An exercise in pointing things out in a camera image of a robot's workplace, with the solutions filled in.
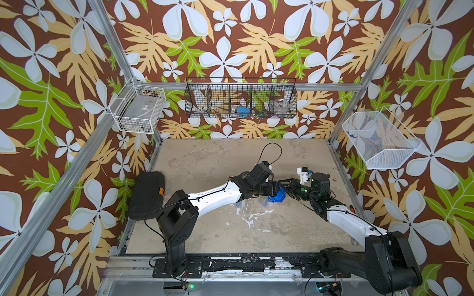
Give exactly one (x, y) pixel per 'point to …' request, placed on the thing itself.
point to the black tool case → (147, 195)
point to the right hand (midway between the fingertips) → (278, 183)
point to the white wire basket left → (137, 108)
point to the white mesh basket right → (383, 142)
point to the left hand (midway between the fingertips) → (277, 186)
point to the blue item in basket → (243, 111)
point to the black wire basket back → (220, 97)
